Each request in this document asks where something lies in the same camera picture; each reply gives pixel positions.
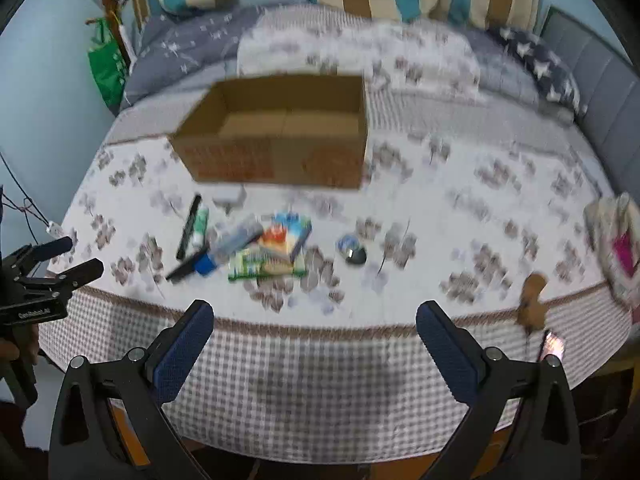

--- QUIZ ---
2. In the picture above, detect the glowing phone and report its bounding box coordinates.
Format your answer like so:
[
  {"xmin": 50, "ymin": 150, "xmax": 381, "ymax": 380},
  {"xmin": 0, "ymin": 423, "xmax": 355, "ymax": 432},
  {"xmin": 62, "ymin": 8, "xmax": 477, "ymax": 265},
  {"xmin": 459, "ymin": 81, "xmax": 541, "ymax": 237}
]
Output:
[{"xmin": 537, "ymin": 330, "xmax": 567, "ymax": 363}]

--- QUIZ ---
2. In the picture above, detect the brown wooden piece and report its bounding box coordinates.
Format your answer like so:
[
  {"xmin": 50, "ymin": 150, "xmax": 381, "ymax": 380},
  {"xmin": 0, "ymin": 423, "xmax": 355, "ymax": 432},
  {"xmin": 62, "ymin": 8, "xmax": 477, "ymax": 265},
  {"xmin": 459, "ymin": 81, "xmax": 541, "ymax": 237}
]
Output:
[{"xmin": 515, "ymin": 272, "xmax": 550, "ymax": 331}]

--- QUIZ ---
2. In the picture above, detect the grey tube with blue cap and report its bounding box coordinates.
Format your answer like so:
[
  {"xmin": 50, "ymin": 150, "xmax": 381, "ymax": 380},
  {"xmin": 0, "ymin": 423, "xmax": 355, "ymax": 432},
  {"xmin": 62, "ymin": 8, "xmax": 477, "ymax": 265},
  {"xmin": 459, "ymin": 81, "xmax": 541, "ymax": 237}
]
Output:
[{"xmin": 195, "ymin": 222, "xmax": 264, "ymax": 276}]

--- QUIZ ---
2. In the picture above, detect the colourful small box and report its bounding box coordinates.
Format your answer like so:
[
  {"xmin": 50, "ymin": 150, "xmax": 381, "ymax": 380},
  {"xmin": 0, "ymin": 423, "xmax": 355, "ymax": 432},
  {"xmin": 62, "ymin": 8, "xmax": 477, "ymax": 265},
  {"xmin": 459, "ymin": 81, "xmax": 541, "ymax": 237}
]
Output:
[{"xmin": 257, "ymin": 212, "xmax": 313, "ymax": 263}]

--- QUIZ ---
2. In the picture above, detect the green and white tube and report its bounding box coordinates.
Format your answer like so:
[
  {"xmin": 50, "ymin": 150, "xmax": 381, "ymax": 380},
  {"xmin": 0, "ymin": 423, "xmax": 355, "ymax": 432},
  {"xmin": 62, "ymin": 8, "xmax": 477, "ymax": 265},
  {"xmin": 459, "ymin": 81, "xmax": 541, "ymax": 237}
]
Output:
[{"xmin": 192, "ymin": 207, "xmax": 211, "ymax": 248}]

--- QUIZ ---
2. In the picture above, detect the grey padded panel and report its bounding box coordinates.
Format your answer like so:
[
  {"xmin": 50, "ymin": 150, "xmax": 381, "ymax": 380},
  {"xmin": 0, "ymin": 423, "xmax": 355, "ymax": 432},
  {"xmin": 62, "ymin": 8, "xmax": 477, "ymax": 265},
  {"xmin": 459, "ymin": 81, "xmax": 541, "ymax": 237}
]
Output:
[{"xmin": 540, "ymin": 5, "xmax": 640, "ymax": 196}]

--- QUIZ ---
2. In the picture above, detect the brown cardboard box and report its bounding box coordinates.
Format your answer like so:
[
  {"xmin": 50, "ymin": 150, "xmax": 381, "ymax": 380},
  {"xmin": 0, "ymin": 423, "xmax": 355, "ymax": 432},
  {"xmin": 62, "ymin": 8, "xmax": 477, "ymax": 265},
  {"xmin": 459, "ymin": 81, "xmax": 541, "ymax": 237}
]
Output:
[{"xmin": 167, "ymin": 74, "xmax": 371, "ymax": 191}]

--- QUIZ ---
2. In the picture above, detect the small round black item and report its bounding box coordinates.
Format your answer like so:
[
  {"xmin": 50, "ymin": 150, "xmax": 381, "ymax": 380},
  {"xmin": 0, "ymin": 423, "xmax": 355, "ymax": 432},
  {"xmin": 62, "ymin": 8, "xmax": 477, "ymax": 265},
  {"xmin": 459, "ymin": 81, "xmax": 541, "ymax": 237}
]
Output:
[{"xmin": 336, "ymin": 232, "xmax": 368, "ymax": 265}]

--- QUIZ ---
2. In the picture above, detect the green bag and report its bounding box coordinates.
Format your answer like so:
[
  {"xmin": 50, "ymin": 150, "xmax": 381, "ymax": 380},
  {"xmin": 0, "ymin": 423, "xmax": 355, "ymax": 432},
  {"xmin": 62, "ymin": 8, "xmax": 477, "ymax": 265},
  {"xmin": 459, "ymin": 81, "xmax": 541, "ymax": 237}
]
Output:
[{"xmin": 87, "ymin": 17, "xmax": 131, "ymax": 111}]

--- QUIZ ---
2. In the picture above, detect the person's left hand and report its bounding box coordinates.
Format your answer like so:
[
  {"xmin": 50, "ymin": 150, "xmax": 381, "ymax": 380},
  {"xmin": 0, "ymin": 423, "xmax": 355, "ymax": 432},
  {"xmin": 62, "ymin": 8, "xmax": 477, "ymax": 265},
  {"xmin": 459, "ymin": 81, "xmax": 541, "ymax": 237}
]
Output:
[{"xmin": 0, "ymin": 329, "xmax": 41, "ymax": 367}]

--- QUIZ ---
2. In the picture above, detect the small white item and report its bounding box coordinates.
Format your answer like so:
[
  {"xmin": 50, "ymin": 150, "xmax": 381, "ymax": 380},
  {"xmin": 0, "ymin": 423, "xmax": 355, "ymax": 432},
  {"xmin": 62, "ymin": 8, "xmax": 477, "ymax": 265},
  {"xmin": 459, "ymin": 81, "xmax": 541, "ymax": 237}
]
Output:
[{"xmin": 212, "ymin": 185, "xmax": 247, "ymax": 211}]

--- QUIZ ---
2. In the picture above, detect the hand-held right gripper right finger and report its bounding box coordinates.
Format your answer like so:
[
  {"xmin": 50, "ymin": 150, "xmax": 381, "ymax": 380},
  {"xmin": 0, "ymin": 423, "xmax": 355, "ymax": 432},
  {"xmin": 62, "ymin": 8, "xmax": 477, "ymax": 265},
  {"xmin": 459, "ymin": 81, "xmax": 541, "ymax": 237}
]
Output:
[{"xmin": 415, "ymin": 300, "xmax": 583, "ymax": 480}]

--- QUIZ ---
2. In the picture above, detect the dark blue star pillow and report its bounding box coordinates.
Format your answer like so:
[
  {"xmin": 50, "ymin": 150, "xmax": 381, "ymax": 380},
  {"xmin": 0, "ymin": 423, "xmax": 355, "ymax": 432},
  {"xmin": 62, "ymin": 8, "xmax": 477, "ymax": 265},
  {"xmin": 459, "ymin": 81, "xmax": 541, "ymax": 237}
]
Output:
[{"xmin": 487, "ymin": 25, "xmax": 583, "ymax": 111}]

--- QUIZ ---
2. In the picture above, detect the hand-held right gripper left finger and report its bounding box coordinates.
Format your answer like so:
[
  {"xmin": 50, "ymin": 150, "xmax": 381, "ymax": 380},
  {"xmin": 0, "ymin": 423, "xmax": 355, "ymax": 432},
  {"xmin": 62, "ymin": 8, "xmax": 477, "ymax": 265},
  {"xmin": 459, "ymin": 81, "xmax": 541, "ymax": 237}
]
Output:
[{"xmin": 48, "ymin": 299, "xmax": 216, "ymax": 480}]

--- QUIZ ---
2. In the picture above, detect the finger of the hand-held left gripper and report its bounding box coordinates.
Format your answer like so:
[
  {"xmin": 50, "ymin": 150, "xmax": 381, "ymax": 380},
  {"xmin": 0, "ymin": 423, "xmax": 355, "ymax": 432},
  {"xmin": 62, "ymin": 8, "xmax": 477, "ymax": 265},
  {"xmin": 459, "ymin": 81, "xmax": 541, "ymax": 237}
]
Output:
[
  {"xmin": 30, "ymin": 258, "xmax": 105, "ymax": 295},
  {"xmin": 0, "ymin": 236, "xmax": 75, "ymax": 281}
]

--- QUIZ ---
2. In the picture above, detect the black tube with red print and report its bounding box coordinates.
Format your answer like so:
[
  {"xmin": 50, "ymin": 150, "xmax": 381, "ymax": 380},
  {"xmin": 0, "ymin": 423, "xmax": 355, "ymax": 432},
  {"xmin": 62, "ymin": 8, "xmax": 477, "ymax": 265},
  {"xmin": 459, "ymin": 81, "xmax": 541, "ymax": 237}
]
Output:
[{"xmin": 176, "ymin": 194, "xmax": 202, "ymax": 261}]

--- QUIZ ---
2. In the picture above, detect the floral checked bed quilt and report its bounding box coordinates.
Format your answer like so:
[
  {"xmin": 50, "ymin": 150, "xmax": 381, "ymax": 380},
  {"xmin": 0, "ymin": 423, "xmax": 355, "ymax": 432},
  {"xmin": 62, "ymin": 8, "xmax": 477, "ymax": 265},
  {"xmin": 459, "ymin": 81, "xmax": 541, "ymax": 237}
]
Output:
[{"xmin": 37, "ymin": 2, "xmax": 633, "ymax": 463}]

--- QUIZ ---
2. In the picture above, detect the floral cloth bag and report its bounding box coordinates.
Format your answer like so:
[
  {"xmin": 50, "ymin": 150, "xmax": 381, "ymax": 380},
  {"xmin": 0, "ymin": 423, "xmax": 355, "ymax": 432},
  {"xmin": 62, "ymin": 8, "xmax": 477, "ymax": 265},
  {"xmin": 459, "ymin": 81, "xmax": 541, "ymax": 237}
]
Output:
[{"xmin": 584, "ymin": 194, "xmax": 640, "ymax": 306}]

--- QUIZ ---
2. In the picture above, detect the green snack packet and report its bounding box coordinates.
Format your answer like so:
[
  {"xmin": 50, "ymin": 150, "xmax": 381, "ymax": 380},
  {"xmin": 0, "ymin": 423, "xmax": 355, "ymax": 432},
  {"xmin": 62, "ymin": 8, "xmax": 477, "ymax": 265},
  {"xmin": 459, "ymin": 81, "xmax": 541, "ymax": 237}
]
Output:
[{"xmin": 227, "ymin": 247, "xmax": 307, "ymax": 281}]

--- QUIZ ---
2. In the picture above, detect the black cable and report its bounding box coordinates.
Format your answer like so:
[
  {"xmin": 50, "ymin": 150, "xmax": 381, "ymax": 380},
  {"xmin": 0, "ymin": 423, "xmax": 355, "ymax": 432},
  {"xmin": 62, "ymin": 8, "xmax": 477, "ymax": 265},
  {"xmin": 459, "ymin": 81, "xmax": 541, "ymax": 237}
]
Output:
[{"xmin": 0, "ymin": 152, "xmax": 53, "ymax": 241}]

